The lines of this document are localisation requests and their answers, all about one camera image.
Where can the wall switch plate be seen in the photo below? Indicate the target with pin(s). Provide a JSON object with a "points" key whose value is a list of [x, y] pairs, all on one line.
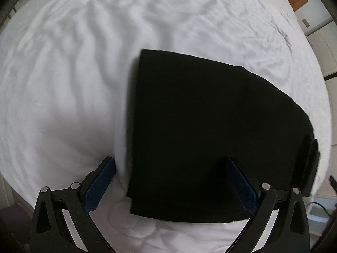
{"points": [[306, 22]]}

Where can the black pants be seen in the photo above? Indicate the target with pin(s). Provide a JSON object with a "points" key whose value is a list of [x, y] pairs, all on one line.
{"points": [[189, 126]]}

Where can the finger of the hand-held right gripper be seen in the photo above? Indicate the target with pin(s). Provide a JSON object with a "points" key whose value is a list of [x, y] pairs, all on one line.
{"points": [[310, 163]]}

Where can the white duvet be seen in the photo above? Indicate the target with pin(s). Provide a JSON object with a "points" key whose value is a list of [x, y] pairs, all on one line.
{"points": [[73, 84]]}

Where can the white cabinet doors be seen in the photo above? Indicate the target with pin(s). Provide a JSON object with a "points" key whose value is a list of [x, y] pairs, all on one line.
{"points": [[325, 47]]}

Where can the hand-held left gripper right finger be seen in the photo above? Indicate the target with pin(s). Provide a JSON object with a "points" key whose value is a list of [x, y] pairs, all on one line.
{"points": [[242, 185]]}

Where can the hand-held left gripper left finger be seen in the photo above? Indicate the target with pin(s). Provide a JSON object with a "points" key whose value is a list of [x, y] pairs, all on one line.
{"points": [[101, 181]]}

